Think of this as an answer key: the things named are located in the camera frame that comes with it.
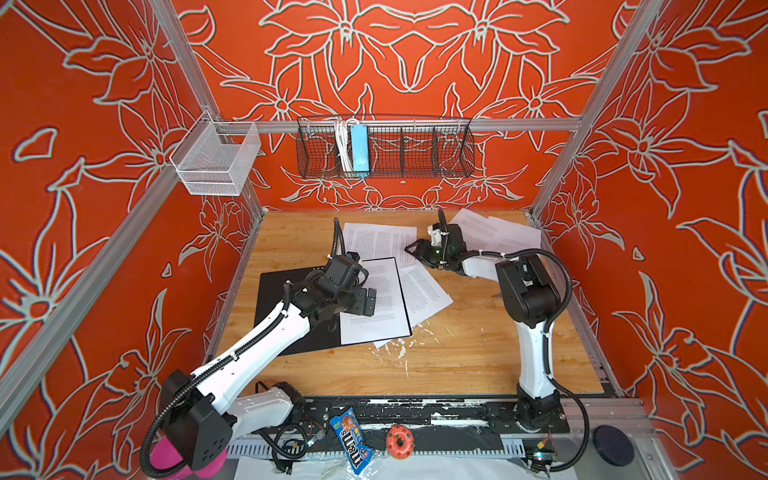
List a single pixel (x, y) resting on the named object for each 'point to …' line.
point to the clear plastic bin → (216, 157)
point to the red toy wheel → (400, 442)
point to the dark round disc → (613, 445)
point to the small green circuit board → (540, 459)
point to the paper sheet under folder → (380, 241)
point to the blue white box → (360, 150)
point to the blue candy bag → (349, 432)
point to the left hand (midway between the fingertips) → (360, 294)
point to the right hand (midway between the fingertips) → (405, 249)
